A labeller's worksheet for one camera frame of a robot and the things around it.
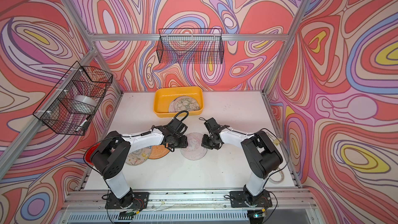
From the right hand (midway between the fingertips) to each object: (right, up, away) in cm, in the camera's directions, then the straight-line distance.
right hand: (205, 149), depth 91 cm
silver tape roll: (-55, +27, -22) cm, 65 cm away
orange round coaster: (-28, 0, -2) cm, 28 cm away
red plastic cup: (-58, +2, -15) cm, 60 cm away
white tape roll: (+38, -12, -14) cm, 42 cm away
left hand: (-10, +2, 0) cm, 11 cm away
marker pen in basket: (-58, +18, -18) cm, 64 cm away
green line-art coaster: (-15, +28, +20) cm, 38 cm away
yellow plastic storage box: (-32, +33, +26) cm, 53 cm away
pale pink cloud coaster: (-6, -1, -2) cm, 7 cm away
